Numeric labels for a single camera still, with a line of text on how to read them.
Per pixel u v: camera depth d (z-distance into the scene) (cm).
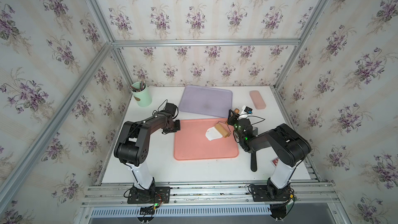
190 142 91
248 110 80
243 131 71
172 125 83
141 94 99
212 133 95
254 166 82
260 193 73
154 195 66
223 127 94
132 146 49
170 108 79
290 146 49
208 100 110
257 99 111
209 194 75
